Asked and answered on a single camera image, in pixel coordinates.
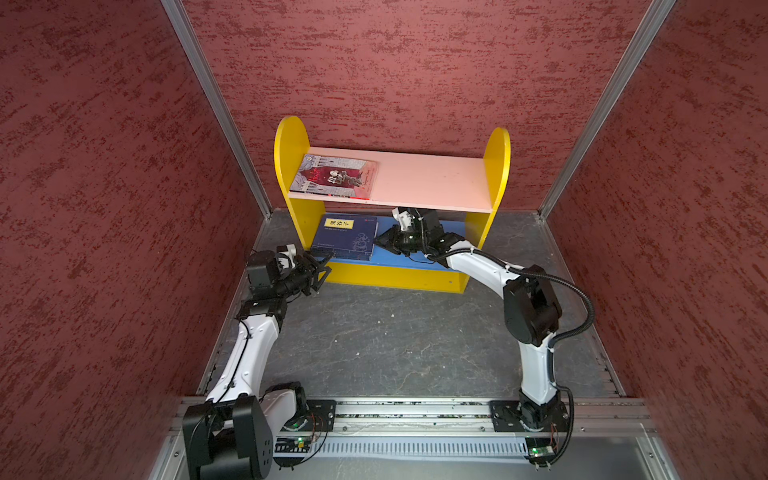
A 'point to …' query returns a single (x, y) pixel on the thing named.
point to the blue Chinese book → (351, 238)
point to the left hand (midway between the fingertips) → (334, 264)
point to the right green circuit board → (540, 450)
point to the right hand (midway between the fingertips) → (373, 245)
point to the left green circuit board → (292, 444)
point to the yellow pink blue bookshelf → (392, 219)
